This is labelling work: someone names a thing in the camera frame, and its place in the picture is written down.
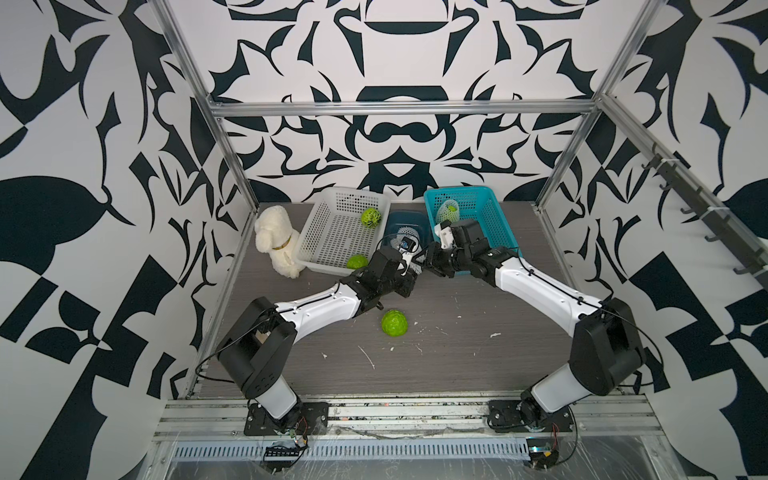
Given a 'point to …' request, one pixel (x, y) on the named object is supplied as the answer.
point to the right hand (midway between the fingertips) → (414, 255)
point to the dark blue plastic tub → (400, 219)
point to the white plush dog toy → (275, 235)
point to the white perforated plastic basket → (342, 229)
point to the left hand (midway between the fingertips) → (412, 264)
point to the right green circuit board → (541, 453)
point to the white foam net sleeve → (438, 211)
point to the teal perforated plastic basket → (475, 203)
